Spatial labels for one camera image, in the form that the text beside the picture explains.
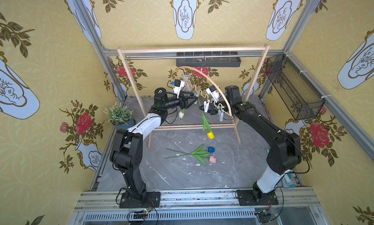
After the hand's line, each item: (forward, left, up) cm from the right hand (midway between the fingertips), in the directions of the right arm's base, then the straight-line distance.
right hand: (199, 110), depth 80 cm
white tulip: (+5, +11, -11) cm, 16 cm away
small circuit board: (-47, +28, -27) cm, 61 cm away
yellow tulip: (-10, -6, -9) cm, 15 cm away
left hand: (+5, +1, +5) cm, 7 cm away
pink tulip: (-16, -1, -24) cm, 29 cm away
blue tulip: (-11, -1, -26) cm, 28 cm away
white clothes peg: (-2, -3, +6) cm, 7 cm away
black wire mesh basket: (+12, -58, 0) cm, 59 cm away
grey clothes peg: (-8, -10, +7) cm, 14 cm away
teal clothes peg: (+5, +2, +7) cm, 9 cm away
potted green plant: (0, +48, -8) cm, 49 cm away
